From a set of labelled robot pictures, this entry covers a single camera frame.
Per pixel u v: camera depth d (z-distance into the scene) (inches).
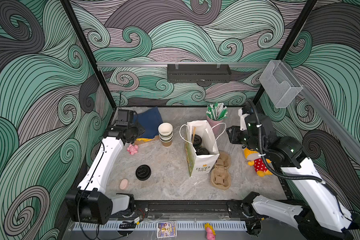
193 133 30.9
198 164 28.3
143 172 33.2
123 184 31.4
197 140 32.9
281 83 30.8
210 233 25.4
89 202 15.1
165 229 26.4
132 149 36.3
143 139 37.4
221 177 32.1
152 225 27.4
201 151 31.7
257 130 16.2
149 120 40.4
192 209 29.4
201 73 37.4
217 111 37.7
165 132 34.5
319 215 14.4
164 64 37.4
